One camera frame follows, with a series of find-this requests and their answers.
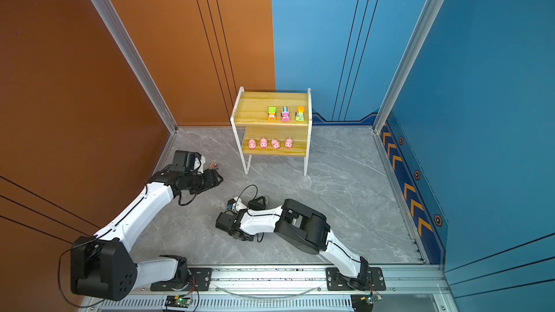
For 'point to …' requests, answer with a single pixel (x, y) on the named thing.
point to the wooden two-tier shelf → (272, 123)
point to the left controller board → (175, 301)
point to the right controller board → (363, 302)
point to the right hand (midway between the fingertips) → (262, 202)
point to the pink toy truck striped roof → (214, 166)
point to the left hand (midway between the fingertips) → (217, 178)
